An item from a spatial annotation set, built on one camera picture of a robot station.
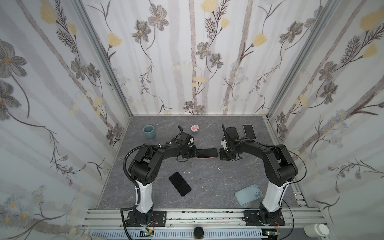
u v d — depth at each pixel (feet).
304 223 2.47
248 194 2.70
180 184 2.84
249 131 3.66
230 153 2.70
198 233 2.04
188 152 2.78
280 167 1.67
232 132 3.69
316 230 2.11
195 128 3.61
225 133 2.68
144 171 1.68
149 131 3.34
